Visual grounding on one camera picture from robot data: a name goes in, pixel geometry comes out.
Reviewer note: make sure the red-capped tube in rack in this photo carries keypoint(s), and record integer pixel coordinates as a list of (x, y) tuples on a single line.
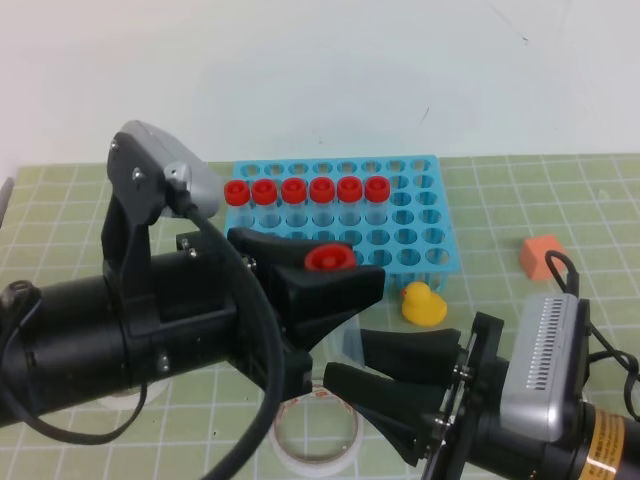
[(265, 197), (349, 192), (238, 198), (322, 194), (377, 193), (294, 193)]

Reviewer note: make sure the red-capped clear tube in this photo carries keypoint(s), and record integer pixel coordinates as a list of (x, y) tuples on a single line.
[(335, 303)]

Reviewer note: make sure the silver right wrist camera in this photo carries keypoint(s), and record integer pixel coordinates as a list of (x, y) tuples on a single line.
[(538, 397)]

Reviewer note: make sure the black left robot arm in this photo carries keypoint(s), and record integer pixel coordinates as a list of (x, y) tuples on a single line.
[(62, 344)]

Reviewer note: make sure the orange foam cube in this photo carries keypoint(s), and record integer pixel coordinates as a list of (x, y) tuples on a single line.
[(532, 256)]

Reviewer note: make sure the yellow rubber duck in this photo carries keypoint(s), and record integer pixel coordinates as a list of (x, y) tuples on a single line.
[(422, 306)]

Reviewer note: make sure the white tape roll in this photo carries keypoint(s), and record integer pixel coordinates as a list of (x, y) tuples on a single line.
[(317, 435), (128, 399)]

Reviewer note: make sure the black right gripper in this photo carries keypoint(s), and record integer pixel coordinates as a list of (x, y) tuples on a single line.
[(445, 421)]

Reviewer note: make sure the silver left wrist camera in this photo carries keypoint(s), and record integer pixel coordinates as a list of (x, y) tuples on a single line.
[(180, 166)]

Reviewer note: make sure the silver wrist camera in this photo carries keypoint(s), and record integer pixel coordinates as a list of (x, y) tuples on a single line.
[(538, 397), (180, 166)]

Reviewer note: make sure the white tape roll centre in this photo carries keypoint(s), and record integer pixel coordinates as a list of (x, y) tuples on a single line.
[(317, 435)]

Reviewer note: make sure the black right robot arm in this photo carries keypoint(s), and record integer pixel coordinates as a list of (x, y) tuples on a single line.
[(598, 445)]

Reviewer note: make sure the blue tube rack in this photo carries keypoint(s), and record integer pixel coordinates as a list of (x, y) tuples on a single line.
[(415, 243)]

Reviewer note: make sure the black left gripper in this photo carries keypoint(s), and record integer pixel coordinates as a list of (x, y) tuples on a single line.
[(179, 311)]

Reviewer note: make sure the white tape roll left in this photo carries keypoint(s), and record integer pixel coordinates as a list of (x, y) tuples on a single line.
[(128, 399)]

